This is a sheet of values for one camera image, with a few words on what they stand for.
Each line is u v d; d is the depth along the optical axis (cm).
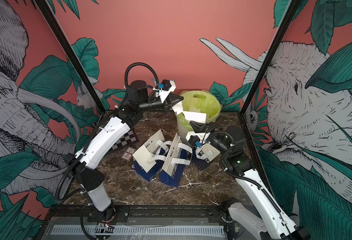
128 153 95
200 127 57
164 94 55
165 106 57
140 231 70
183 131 83
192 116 65
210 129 54
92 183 48
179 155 77
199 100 97
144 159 70
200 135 52
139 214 75
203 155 76
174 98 61
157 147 78
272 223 39
